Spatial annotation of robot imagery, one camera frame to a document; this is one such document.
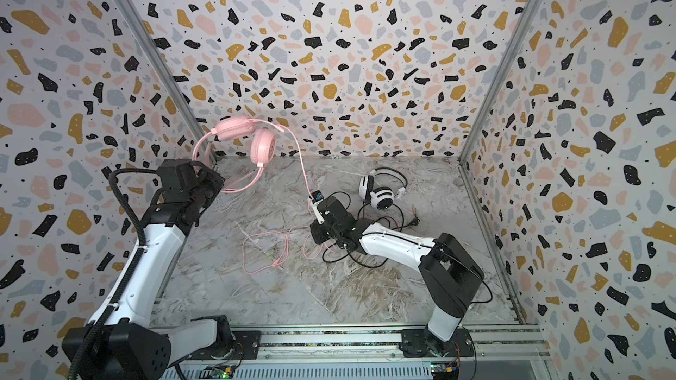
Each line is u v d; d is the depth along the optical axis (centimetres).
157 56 86
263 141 69
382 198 97
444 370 72
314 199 74
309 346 75
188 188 57
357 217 67
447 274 46
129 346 37
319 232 75
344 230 65
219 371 70
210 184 69
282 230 98
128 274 42
